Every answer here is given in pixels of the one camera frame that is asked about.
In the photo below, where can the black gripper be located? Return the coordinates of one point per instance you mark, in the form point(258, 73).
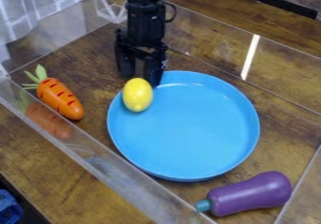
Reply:
point(141, 41)

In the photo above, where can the yellow toy lemon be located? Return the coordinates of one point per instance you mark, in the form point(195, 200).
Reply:
point(137, 94)

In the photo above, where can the blue round tray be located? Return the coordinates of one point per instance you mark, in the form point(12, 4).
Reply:
point(196, 133)

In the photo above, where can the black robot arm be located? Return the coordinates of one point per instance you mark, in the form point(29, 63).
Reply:
point(140, 42)

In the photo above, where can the orange toy carrot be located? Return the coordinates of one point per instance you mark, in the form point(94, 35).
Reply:
point(56, 94)

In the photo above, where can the white checkered curtain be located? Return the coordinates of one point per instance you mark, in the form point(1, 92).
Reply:
point(22, 14)

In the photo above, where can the purple toy eggplant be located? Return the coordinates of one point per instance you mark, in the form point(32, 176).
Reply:
point(266, 191)

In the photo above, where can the blue object at corner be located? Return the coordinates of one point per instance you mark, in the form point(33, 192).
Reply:
point(12, 210)

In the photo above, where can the clear acrylic enclosure wall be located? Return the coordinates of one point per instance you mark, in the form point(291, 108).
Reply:
point(62, 162)

